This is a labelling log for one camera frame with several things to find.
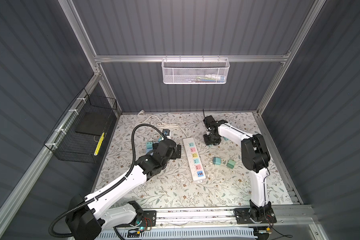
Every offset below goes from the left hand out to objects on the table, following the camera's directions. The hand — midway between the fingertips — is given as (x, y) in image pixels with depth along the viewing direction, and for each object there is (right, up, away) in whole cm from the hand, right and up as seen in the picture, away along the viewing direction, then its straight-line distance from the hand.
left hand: (171, 144), depth 78 cm
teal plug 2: (+28, -12, +14) cm, 33 cm away
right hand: (+25, -1, +22) cm, 33 cm away
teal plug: (+27, +4, -5) cm, 28 cm away
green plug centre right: (+36, -13, +12) cm, 40 cm away
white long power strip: (+15, -16, +9) cm, 24 cm away
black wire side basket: (-44, +5, -6) cm, 45 cm away
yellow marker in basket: (-33, +1, -8) cm, 34 cm away
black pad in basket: (-41, +12, -1) cm, 42 cm away
